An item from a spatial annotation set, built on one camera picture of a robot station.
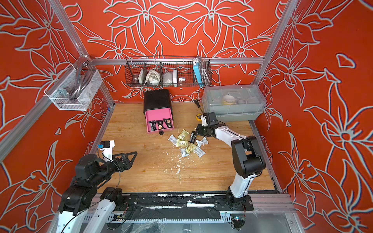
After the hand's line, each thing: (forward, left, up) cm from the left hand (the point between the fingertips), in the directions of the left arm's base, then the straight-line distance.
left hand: (130, 152), depth 68 cm
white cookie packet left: (+21, -16, -21) cm, 34 cm away
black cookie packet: (+24, -4, -9) cm, 26 cm away
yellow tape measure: (+42, -33, -21) cm, 57 cm away
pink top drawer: (+32, -5, -8) cm, 33 cm away
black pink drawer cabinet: (+41, -3, -10) cm, 42 cm away
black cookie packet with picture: (+26, -8, -10) cm, 29 cm away
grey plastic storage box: (+44, -57, -5) cm, 72 cm away
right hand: (+25, -30, -14) cm, 41 cm away
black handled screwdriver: (+57, -32, -20) cm, 68 cm away
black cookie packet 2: (+27, -13, -10) cm, 32 cm away
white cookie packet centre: (+11, -24, -19) cm, 33 cm away
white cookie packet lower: (+13, -34, -21) cm, 42 cm away
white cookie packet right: (+20, -37, -20) cm, 47 cm away
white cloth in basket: (+48, -2, +10) cm, 49 cm away
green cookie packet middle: (+25, -23, -20) cm, 40 cm away
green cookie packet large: (+17, -23, -19) cm, 35 cm away
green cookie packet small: (+14, -29, -19) cm, 37 cm away
